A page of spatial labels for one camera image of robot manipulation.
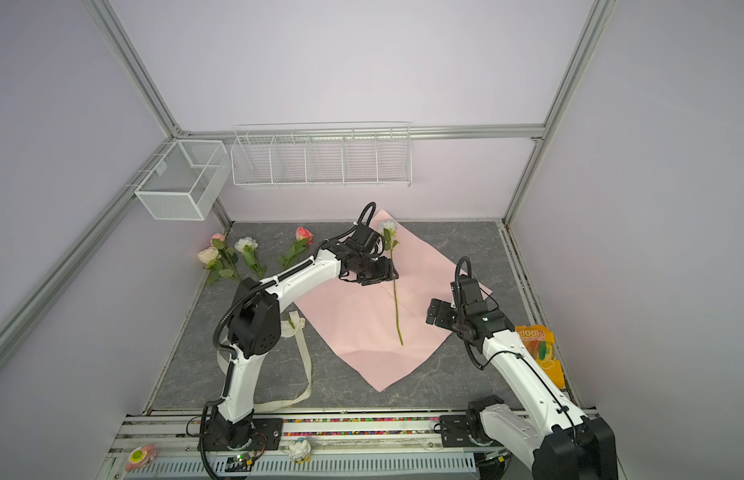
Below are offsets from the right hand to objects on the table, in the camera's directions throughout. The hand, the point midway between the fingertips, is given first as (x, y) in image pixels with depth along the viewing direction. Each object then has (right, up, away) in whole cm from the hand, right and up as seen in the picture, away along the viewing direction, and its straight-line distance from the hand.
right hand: (444, 315), depth 83 cm
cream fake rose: (-80, +15, +25) cm, 85 cm away
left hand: (-14, +9, +7) cm, 18 cm away
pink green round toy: (-72, -29, -16) cm, 80 cm away
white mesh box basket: (-82, +40, +13) cm, 93 cm away
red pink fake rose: (-48, +24, +29) cm, 60 cm away
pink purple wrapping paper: (-18, -7, +11) cm, 22 cm away
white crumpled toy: (-36, -27, -16) cm, 48 cm away
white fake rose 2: (-67, +20, +25) cm, 74 cm away
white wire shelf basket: (-37, +51, +16) cm, 65 cm away
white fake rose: (-15, +27, +29) cm, 42 cm away
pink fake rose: (-80, +22, +28) cm, 87 cm away
